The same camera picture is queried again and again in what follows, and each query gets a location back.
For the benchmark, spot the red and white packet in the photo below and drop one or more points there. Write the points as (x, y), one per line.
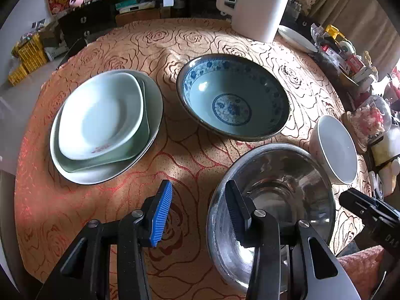
(347, 61)

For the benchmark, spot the beige curtain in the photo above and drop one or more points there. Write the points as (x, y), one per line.
(359, 12)

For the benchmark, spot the yellow toy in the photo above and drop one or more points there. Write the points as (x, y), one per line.
(335, 33)

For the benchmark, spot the black low cabinet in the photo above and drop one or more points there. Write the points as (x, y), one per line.
(93, 22)

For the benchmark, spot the stack of books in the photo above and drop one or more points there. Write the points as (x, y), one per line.
(136, 7)

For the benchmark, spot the blue patterned ceramic bowl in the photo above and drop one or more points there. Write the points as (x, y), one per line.
(234, 87)

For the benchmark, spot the glass dome with pink flowers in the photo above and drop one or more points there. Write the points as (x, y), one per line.
(368, 122)

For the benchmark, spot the white electric kettle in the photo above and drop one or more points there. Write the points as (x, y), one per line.
(256, 12)

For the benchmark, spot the plain white plate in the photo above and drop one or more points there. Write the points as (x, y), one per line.
(297, 39)

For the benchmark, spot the cardboard box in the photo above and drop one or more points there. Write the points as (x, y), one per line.
(53, 42)

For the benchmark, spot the pink round jar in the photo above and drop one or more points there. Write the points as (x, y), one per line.
(76, 0)

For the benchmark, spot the small white box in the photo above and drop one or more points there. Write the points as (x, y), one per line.
(167, 1)

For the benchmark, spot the small white dish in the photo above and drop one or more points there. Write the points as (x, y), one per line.
(100, 115)

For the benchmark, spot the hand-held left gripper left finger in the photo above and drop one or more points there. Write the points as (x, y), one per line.
(161, 215)

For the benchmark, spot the white ceramic bowl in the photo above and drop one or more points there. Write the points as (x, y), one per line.
(337, 150)

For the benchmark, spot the yellow plastic crate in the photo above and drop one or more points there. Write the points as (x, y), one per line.
(28, 45)
(34, 61)
(18, 75)

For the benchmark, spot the green square plate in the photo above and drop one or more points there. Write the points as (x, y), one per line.
(137, 150)

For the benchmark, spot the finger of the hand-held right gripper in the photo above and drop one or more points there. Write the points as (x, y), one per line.
(387, 209)
(356, 204)

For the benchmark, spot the pink fuzzy clothing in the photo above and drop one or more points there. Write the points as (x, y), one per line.
(359, 268)

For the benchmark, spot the white rounded object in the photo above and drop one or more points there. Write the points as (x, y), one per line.
(389, 168)

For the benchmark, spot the large stainless steel bowl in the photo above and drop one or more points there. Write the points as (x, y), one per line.
(281, 187)

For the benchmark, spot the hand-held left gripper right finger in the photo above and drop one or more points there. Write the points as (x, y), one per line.
(239, 215)

